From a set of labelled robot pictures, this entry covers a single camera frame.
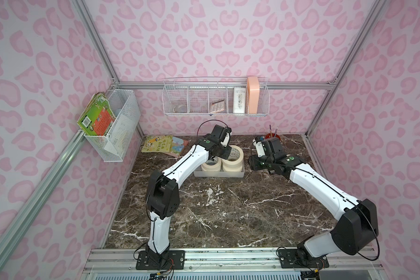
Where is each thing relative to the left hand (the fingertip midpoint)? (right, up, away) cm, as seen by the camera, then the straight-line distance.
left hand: (226, 147), depth 90 cm
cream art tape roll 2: (-7, -9, +6) cm, 13 cm away
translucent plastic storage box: (-15, -14, +10) cm, 23 cm away
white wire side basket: (-54, +22, +3) cm, 58 cm away
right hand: (+11, -6, -7) cm, 14 cm away
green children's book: (-44, +3, +24) cm, 50 cm away
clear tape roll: (-25, +21, +3) cm, 32 cm away
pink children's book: (-30, +1, +23) cm, 38 cm away
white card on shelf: (+7, +25, +3) cm, 26 cm away
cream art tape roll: (+4, -7, -5) cm, 9 cm away
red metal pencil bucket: (+28, +8, +14) cm, 32 cm away
